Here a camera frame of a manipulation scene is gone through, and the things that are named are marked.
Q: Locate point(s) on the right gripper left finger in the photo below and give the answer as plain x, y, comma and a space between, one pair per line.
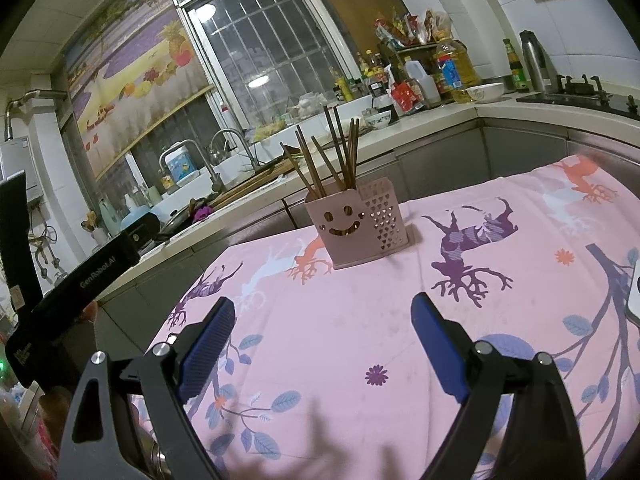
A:
101, 439

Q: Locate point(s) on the large yellow oil bottle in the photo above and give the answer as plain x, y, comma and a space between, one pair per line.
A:
456, 67

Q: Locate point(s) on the wooden cutting board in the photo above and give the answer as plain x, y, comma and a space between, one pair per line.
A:
265, 175

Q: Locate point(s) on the steel thermos kettle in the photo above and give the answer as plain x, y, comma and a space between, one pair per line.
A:
541, 72

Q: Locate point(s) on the black gas stove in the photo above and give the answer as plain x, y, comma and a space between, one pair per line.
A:
587, 93

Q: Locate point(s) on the red snack bag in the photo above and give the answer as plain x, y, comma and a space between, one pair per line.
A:
407, 100

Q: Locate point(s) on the white plastic jug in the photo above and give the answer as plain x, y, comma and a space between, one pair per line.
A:
425, 82

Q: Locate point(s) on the blue plastic lidded container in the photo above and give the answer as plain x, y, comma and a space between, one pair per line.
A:
132, 217

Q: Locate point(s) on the person's left hand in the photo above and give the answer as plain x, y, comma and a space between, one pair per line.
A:
80, 344

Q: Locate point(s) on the chrome kitchen faucet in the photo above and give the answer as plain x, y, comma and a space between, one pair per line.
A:
233, 139

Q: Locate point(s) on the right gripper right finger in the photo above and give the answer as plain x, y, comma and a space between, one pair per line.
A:
542, 439

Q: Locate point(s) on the brown chopstick far left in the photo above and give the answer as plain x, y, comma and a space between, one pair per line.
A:
312, 193

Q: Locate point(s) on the small patterned bowl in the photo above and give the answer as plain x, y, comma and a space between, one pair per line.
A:
379, 120

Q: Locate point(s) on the pink deer print tablecloth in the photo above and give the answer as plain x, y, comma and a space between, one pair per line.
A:
324, 377

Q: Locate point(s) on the brown chopstick centre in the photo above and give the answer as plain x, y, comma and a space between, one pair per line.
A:
338, 180

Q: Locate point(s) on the white device on table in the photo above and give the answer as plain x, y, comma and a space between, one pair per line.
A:
632, 308

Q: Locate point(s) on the dark soy sauce bottle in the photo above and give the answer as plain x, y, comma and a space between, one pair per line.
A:
378, 79

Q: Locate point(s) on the white bowl on counter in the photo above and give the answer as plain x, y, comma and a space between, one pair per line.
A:
486, 93

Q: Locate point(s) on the brown chopstick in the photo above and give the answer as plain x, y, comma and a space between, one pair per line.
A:
309, 162
338, 180
353, 137
338, 147
312, 193

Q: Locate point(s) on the pink smiley utensil holder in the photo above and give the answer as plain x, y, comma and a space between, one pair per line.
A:
358, 225

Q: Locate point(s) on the dark green sauce bottle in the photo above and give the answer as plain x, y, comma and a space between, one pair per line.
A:
516, 67

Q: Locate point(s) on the fruit print roller blind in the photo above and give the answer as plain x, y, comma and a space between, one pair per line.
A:
132, 67

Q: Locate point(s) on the brown chopstick far right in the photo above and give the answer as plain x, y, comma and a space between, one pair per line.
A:
353, 137

